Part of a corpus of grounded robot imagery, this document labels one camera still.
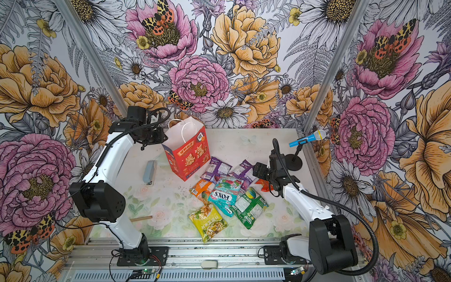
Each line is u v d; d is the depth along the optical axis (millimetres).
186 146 819
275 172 675
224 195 868
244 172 977
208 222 814
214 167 992
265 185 937
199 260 744
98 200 459
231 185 894
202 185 919
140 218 837
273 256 734
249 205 850
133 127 590
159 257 738
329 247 411
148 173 941
